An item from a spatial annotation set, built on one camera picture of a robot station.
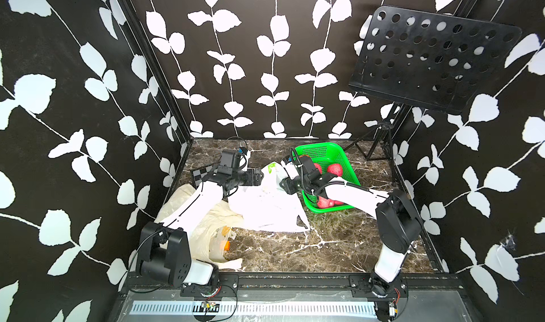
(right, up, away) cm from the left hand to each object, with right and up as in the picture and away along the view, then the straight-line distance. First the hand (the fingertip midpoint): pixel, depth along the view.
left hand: (256, 171), depth 86 cm
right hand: (+11, -4, +3) cm, 12 cm away
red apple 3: (+29, -14, +3) cm, 32 cm away
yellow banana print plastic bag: (-15, -22, -10) cm, 28 cm away
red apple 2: (+37, 0, +14) cm, 39 cm away
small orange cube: (-11, -29, -5) cm, 31 cm away
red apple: (+29, +1, +15) cm, 32 cm away
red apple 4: (+27, -8, -23) cm, 37 cm away
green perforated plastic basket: (+35, +8, +25) cm, 43 cm away
